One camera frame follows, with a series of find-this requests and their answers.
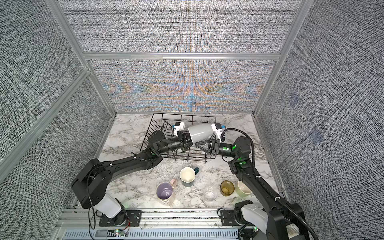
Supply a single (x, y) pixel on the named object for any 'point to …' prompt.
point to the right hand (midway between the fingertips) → (196, 145)
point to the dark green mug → (187, 175)
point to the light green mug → (242, 190)
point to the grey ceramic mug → (200, 132)
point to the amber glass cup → (227, 188)
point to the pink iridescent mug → (165, 191)
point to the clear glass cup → (210, 193)
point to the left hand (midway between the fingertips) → (200, 139)
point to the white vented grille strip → (153, 234)
